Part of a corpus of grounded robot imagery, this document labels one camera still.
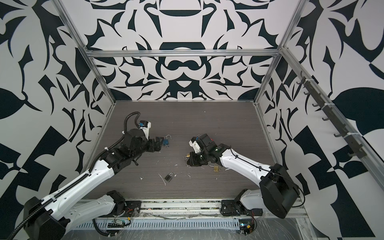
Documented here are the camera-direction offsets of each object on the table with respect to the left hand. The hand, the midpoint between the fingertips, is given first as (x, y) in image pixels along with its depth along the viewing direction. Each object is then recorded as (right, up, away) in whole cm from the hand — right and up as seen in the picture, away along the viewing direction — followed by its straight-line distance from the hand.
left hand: (155, 134), depth 77 cm
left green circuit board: (-15, -39, -9) cm, 43 cm away
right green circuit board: (+44, -42, -6) cm, 61 cm away
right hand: (+16, -15, +2) cm, 22 cm away
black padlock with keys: (+6, -24, +6) cm, 26 cm away
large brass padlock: (+32, -21, +10) cm, 39 cm away
